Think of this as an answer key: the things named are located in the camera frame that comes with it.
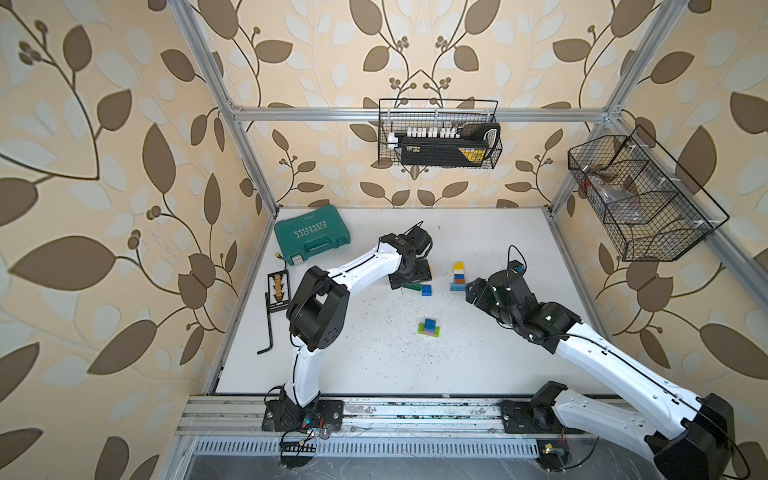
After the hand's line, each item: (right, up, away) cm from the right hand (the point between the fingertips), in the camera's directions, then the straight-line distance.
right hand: (474, 292), depth 80 cm
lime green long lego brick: (-14, -13, +8) cm, 20 cm away
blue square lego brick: (0, +2, +20) cm, 20 cm away
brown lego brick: (0, 0, +19) cm, 19 cm away
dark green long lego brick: (-16, -1, +17) cm, 23 cm away
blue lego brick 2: (-11, -11, +7) cm, 17 cm away
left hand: (-13, +2, +11) cm, 17 cm away
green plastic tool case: (-52, +16, +29) cm, 61 cm away
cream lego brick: (0, +3, +21) cm, 21 cm away
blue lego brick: (-11, -2, +17) cm, 21 cm away
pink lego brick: (-11, -14, +9) cm, 20 cm away
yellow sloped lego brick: (+1, +5, +25) cm, 26 cm away
